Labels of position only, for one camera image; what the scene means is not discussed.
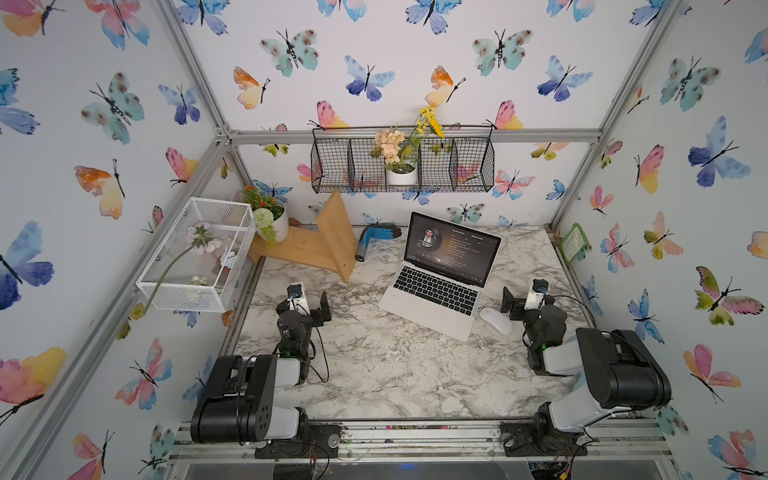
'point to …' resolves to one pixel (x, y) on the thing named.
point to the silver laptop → (441, 279)
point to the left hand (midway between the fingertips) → (311, 291)
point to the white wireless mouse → (497, 320)
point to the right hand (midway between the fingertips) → (524, 286)
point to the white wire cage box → (205, 262)
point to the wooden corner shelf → (332, 246)
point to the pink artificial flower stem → (202, 240)
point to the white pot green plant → (269, 214)
